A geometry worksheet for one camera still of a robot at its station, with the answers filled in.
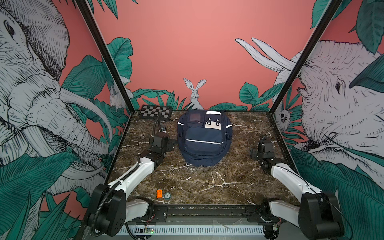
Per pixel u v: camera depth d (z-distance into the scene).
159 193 0.78
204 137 0.97
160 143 0.64
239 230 0.70
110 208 0.40
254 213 0.73
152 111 1.16
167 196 0.80
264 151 0.67
